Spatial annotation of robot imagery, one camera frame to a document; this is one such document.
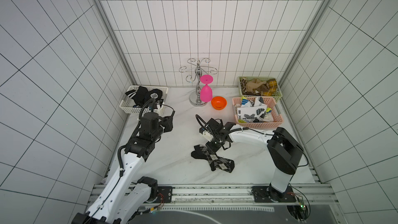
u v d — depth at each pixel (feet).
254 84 3.63
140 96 3.52
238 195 2.44
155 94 3.52
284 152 1.53
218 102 3.49
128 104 3.50
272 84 3.73
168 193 2.38
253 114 3.11
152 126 1.80
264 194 2.38
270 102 3.41
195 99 3.61
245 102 3.29
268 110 3.15
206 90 2.95
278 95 3.40
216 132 2.23
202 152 2.75
